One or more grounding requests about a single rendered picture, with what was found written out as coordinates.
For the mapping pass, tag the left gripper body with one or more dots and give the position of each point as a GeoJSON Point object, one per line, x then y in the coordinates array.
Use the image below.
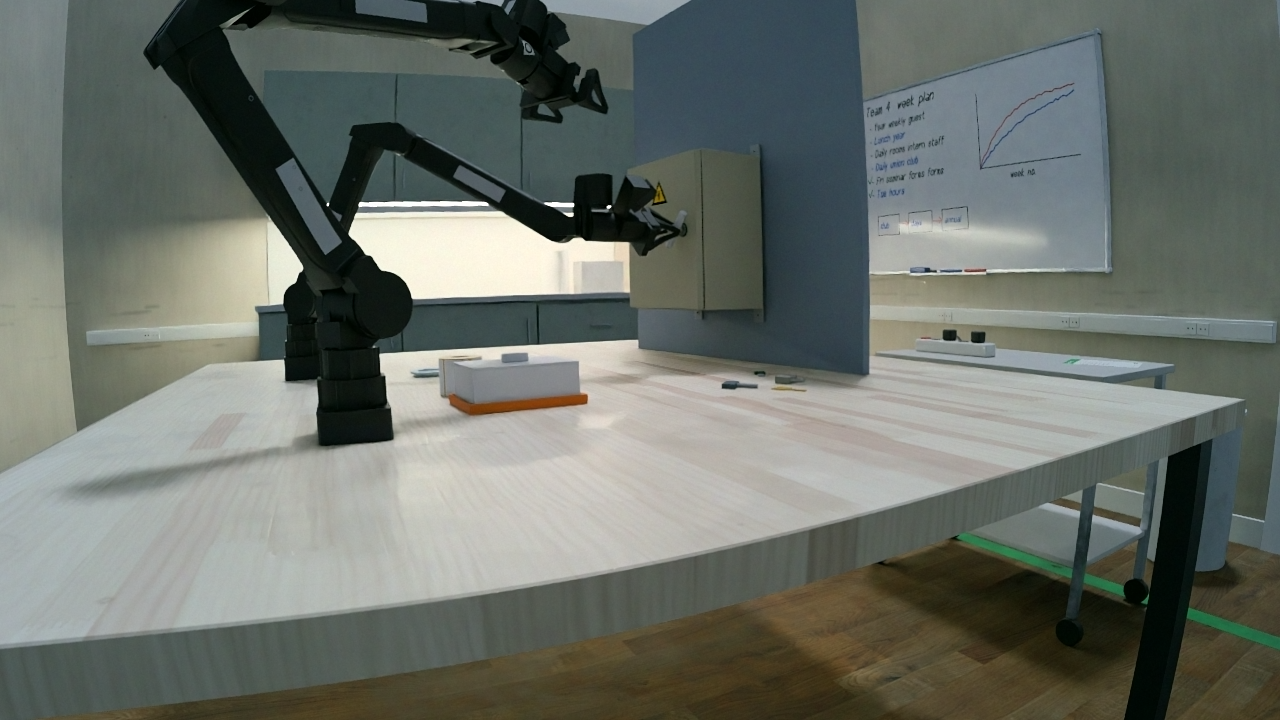
{"type": "Point", "coordinates": [640, 245]}

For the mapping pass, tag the blue-grey wall panel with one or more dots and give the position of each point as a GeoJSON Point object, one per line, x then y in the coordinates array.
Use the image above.
{"type": "Point", "coordinates": [786, 74]}

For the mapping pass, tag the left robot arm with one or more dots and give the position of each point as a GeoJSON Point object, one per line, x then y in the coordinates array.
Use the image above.
{"type": "Point", "coordinates": [591, 191]}

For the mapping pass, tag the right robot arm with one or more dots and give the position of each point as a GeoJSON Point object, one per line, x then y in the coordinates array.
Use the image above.
{"type": "Point", "coordinates": [376, 304]}

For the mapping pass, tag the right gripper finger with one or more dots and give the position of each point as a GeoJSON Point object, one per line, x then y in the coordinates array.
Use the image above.
{"type": "Point", "coordinates": [591, 104]}
{"type": "Point", "coordinates": [532, 114]}

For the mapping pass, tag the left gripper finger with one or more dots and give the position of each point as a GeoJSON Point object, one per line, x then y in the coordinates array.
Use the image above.
{"type": "Point", "coordinates": [656, 242]}
{"type": "Point", "coordinates": [655, 214]}

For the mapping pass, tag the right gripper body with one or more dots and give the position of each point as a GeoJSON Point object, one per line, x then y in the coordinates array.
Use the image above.
{"type": "Point", "coordinates": [547, 87]}

